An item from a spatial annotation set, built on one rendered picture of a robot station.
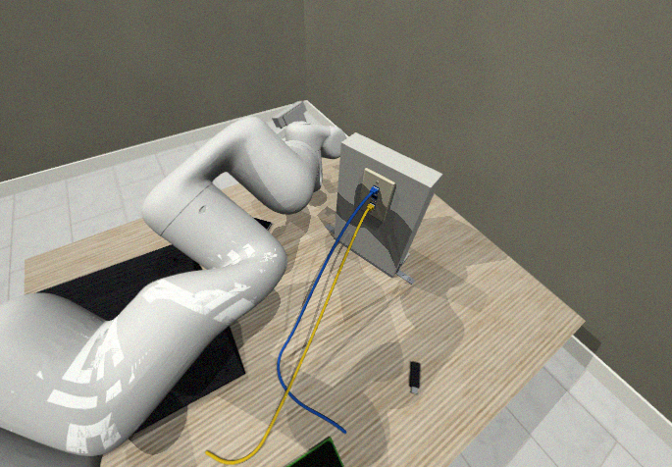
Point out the beige wall plate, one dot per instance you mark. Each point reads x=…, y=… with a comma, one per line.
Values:
x=384, y=195

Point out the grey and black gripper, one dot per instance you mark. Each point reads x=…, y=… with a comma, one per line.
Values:
x=281, y=133

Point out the yellow cable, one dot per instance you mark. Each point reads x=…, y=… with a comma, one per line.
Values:
x=231, y=462

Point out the blue cable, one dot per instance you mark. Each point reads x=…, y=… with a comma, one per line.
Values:
x=299, y=318

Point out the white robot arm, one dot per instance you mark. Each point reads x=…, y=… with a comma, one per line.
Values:
x=72, y=381

